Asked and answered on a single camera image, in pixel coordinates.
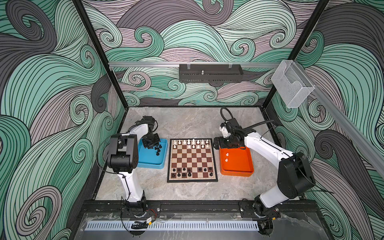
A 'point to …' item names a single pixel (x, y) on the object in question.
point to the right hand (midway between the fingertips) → (220, 144)
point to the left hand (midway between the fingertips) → (156, 144)
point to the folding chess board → (191, 160)
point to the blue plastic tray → (148, 158)
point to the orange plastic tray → (236, 161)
